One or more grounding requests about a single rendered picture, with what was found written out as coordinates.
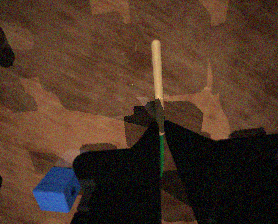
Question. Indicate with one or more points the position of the blue block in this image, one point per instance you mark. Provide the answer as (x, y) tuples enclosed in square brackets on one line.
[(58, 190)]

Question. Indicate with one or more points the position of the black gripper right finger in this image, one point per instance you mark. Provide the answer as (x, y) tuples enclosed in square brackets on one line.
[(203, 164)]

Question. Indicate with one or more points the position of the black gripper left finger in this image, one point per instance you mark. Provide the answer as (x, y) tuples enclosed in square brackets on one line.
[(139, 164)]

